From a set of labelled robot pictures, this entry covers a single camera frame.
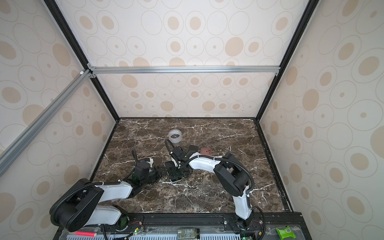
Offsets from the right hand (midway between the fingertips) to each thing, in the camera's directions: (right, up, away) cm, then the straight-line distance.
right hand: (174, 176), depth 89 cm
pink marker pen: (-40, -21, -18) cm, 49 cm away
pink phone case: (+19, +14, +12) cm, 26 cm away
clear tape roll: (-2, +24, +21) cm, 31 cm away
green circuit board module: (+9, -19, -21) cm, 30 cm away
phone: (+11, +15, +14) cm, 24 cm away
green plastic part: (+55, -21, -19) cm, 62 cm away
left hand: (-1, +5, -2) cm, 5 cm away
